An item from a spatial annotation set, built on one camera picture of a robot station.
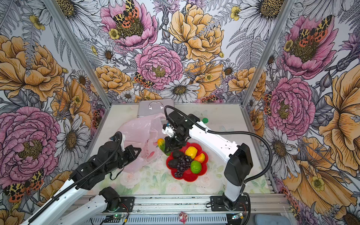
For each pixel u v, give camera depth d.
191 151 0.87
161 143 0.76
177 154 0.87
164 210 0.73
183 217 0.67
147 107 0.98
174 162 0.83
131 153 0.61
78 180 0.48
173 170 0.82
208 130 0.50
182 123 0.56
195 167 0.81
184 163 0.80
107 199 0.63
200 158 0.86
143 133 0.87
